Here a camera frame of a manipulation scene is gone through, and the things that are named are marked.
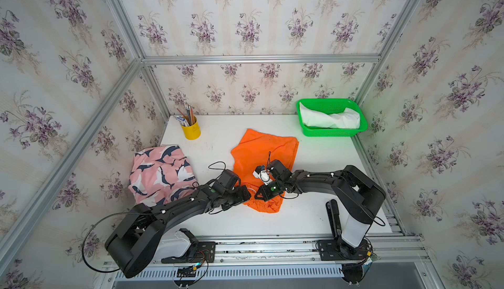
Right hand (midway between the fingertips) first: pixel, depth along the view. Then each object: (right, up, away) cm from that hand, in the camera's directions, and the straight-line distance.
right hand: (258, 198), depth 87 cm
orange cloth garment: (-1, +21, +16) cm, 26 cm away
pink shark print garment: (-46, +10, +4) cm, 47 cm away
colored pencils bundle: (-37, +37, +17) cm, 55 cm away
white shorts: (+51, +38, +21) cm, 67 cm away
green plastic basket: (+45, +46, +32) cm, 72 cm away
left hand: (-5, 0, -3) cm, 5 cm away
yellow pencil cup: (-35, +30, +17) cm, 49 cm away
